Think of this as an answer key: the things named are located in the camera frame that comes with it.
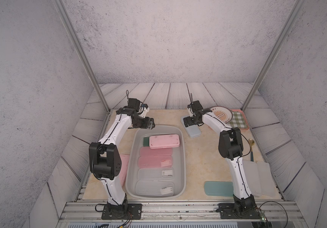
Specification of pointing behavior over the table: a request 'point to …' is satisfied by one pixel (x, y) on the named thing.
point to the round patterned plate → (223, 113)
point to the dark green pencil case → (146, 141)
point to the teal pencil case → (219, 188)
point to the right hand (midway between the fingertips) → (191, 120)
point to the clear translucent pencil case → (156, 173)
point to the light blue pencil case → (193, 130)
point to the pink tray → (240, 110)
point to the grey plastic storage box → (136, 141)
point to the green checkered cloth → (238, 120)
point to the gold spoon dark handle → (251, 142)
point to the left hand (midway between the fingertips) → (151, 124)
